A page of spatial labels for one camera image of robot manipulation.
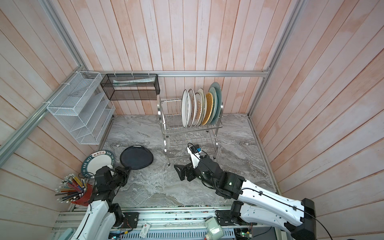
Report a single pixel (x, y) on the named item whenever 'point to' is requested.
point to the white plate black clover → (184, 108)
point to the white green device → (213, 230)
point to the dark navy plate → (136, 157)
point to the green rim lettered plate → (96, 160)
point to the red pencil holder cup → (73, 190)
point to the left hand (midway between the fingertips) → (132, 167)
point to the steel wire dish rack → (176, 137)
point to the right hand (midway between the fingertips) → (182, 162)
